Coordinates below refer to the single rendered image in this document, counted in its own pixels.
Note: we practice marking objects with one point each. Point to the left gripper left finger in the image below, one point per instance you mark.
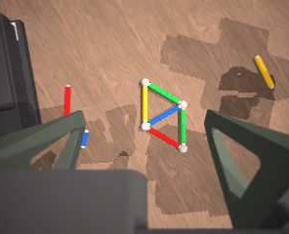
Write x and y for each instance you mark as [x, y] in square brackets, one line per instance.
[18, 148]

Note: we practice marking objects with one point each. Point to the green rod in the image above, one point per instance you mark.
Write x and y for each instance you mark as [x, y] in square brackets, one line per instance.
[183, 126]
[165, 94]

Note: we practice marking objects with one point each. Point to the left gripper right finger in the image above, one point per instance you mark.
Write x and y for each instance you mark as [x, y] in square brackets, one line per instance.
[248, 204]

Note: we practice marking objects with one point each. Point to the black stapler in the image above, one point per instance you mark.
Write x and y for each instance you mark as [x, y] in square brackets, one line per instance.
[19, 107]

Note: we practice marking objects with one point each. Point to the red rod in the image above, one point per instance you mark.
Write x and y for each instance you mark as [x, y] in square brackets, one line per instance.
[67, 100]
[153, 131]

